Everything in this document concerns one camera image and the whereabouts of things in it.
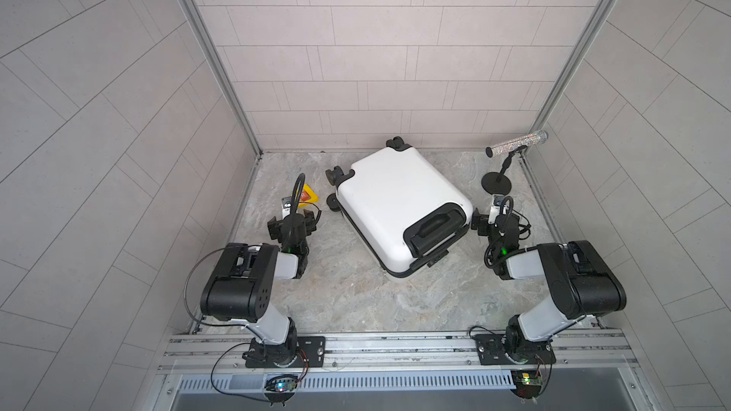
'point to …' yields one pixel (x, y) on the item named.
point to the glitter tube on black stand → (499, 183)
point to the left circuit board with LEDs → (283, 383)
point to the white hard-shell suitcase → (405, 207)
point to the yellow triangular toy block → (307, 196)
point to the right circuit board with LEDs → (525, 383)
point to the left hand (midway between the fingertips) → (295, 208)
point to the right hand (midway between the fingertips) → (490, 206)
